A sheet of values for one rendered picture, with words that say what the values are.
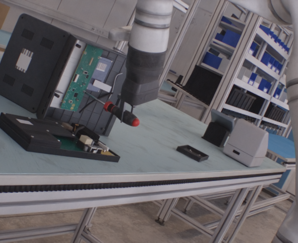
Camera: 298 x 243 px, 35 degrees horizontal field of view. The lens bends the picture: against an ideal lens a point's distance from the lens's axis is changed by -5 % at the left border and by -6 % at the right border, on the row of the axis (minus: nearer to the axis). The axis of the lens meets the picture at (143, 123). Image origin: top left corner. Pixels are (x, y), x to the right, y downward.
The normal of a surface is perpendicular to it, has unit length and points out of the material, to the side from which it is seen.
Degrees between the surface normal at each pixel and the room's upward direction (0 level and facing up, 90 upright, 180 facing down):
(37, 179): 90
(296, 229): 19
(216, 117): 148
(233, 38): 90
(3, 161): 0
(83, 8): 90
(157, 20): 103
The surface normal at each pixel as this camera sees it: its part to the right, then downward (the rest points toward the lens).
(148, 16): -0.24, 0.43
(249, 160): -0.46, -0.06
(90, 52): 0.72, 0.43
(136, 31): -0.67, 0.11
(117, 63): 0.43, 0.34
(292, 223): 0.05, -0.94
